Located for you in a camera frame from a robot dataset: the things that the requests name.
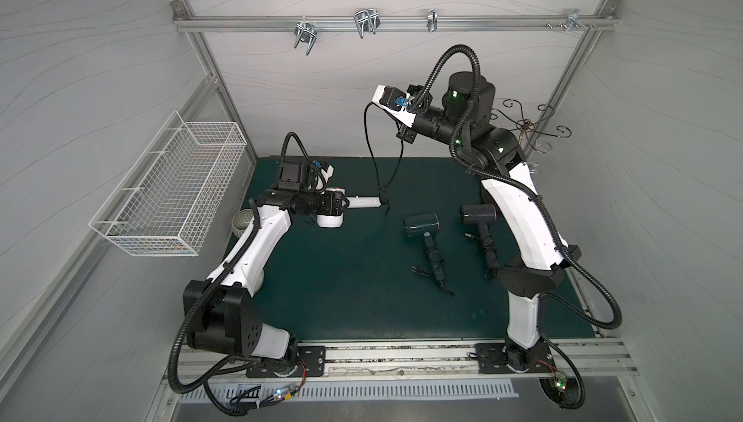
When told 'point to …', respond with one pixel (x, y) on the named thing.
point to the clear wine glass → (532, 165)
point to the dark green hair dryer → (426, 226)
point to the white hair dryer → (351, 202)
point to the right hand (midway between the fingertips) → (381, 92)
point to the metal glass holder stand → (528, 126)
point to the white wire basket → (167, 201)
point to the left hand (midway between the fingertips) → (338, 201)
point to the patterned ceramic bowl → (259, 282)
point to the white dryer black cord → (373, 163)
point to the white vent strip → (206, 394)
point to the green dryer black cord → (436, 260)
